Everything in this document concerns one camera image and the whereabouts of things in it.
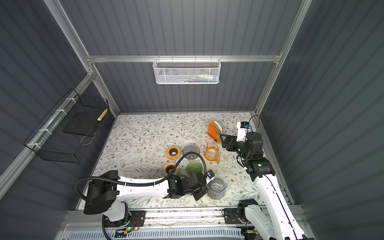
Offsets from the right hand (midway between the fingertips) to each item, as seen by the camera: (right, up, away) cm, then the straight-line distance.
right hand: (228, 137), depth 74 cm
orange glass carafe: (-6, -12, +23) cm, 27 cm away
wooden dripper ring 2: (-33, -19, +16) cm, 41 cm away
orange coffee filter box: (-4, +3, +24) cm, 25 cm away
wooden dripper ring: (-31, -12, +24) cm, 41 cm away
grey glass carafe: (-4, -30, +9) cm, 31 cm away
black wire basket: (-81, +1, -2) cm, 81 cm away
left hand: (-10, -26, +3) cm, 28 cm away
